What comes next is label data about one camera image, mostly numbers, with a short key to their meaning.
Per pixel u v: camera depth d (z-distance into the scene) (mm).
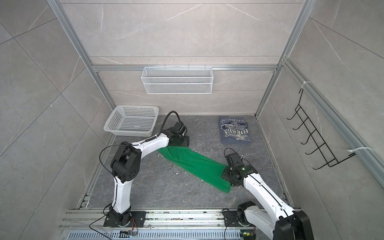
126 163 527
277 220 405
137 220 731
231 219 726
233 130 1068
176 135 753
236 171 611
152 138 628
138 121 1072
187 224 730
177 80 1005
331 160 582
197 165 953
